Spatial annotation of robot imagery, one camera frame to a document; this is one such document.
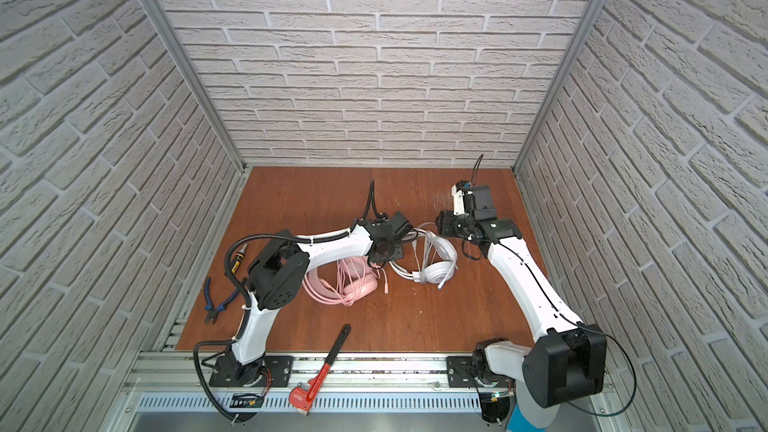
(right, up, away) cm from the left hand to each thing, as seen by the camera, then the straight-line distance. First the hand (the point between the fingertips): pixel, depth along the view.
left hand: (399, 248), depth 94 cm
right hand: (+13, +11, -12) cm, 21 cm away
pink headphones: (-17, -8, -9) cm, 20 cm away
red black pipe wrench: (-24, -31, -25) cm, 46 cm away
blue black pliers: (-54, -16, -11) cm, 57 cm away
